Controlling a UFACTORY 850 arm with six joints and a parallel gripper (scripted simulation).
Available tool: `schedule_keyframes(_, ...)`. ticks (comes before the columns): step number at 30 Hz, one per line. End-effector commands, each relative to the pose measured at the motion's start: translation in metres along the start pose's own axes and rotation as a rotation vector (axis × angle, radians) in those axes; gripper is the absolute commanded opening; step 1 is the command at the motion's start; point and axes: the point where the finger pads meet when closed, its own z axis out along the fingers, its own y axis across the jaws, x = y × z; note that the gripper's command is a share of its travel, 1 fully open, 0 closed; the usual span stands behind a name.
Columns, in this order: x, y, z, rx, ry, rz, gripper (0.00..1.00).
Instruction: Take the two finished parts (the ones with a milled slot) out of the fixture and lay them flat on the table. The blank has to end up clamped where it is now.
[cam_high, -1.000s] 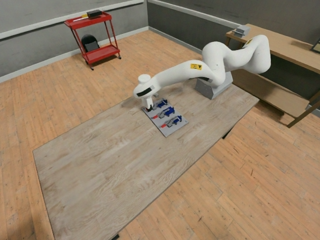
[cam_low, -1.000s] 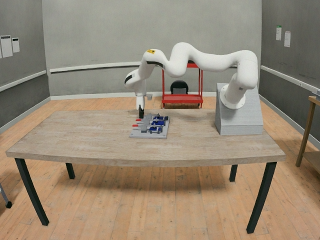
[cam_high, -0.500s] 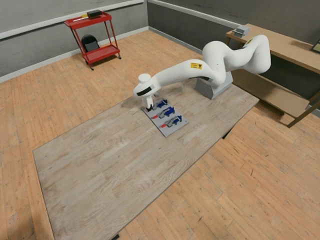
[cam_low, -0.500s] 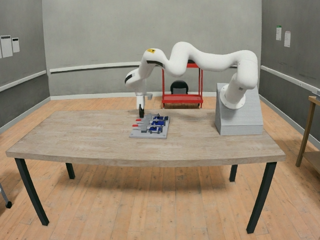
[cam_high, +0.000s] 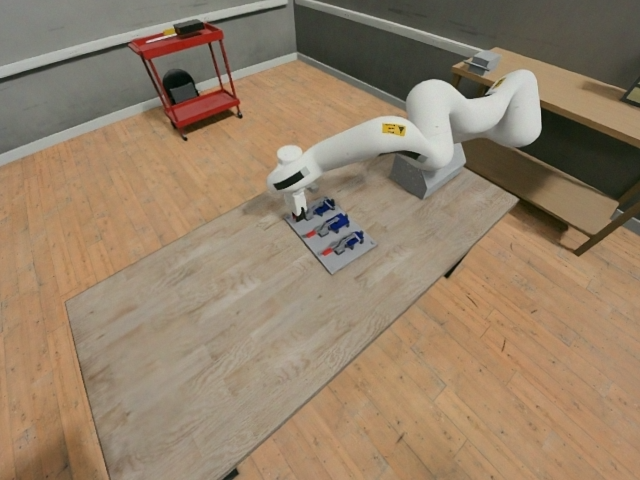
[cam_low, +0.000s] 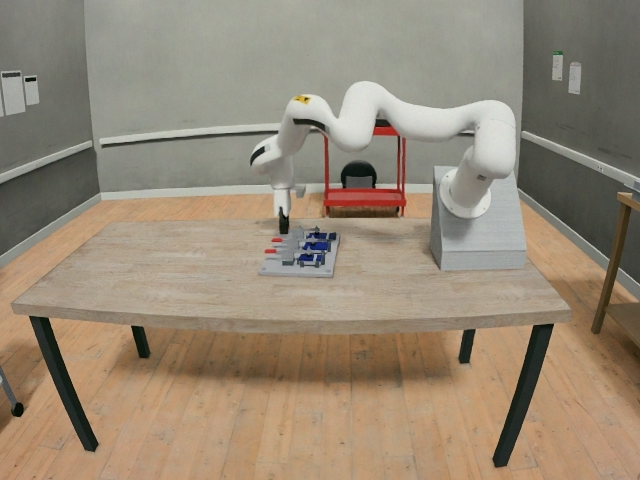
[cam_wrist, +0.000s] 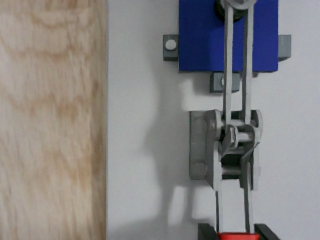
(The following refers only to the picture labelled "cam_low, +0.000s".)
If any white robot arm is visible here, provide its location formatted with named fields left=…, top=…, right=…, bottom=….
left=250, top=81, right=516, bottom=219

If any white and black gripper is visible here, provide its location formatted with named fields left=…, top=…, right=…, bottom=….
left=272, top=188, right=291, bottom=234

